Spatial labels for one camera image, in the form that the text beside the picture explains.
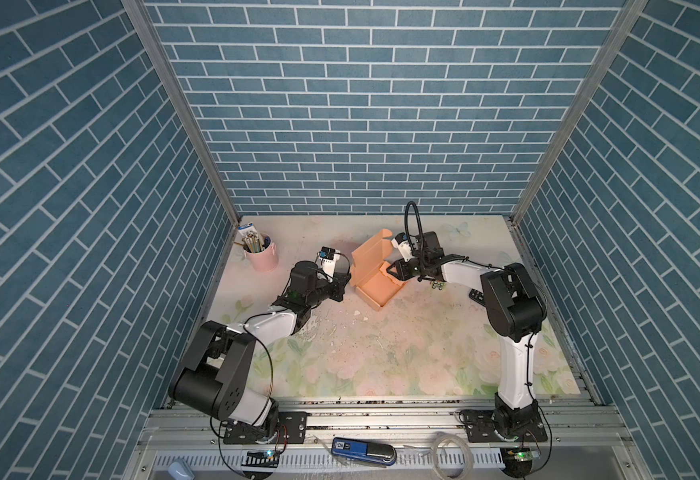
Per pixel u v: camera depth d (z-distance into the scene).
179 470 0.66
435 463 0.66
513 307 0.56
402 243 0.93
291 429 0.74
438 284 0.99
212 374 0.44
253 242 0.91
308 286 0.70
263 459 0.72
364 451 0.67
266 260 1.00
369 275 0.97
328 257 0.77
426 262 0.81
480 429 0.74
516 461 0.72
